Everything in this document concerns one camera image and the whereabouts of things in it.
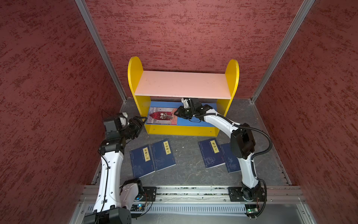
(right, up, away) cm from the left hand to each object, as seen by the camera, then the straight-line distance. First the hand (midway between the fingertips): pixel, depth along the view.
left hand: (146, 124), depth 74 cm
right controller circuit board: (+56, -45, -3) cm, 72 cm away
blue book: (-6, -25, +12) cm, 28 cm away
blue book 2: (+6, -21, +15) cm, 26 cm away
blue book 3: (+39, -21, +16) cm, 47 cm away
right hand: (+14, +4, +16) cm, 22 cm away
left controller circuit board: (-4, -44, -3) cm, 44 cm away
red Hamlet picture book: (+7, +4, +16) cm, 18 cm away
